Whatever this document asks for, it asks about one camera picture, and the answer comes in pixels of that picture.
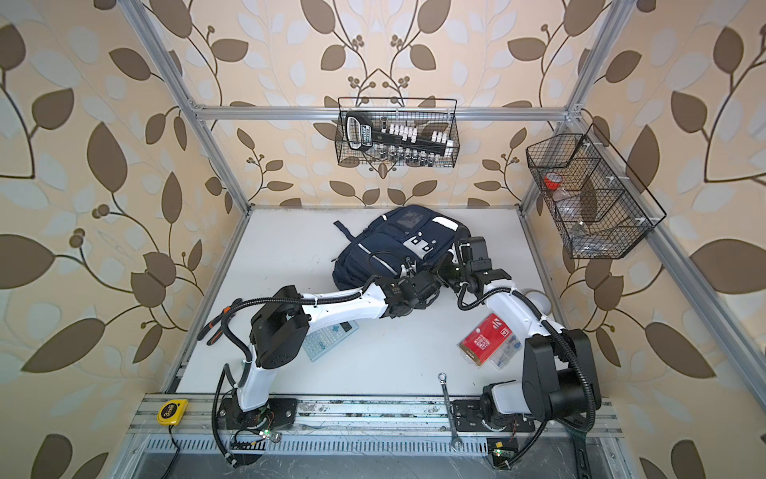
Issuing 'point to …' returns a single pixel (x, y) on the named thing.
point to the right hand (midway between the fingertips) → (428, 269)
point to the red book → (485, 339)
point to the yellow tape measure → (172, 412)
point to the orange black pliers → (229, 311)
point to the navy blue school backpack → (391, 241)
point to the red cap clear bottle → (568, 206)
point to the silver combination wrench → (455, 437)
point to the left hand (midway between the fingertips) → (414, 288)
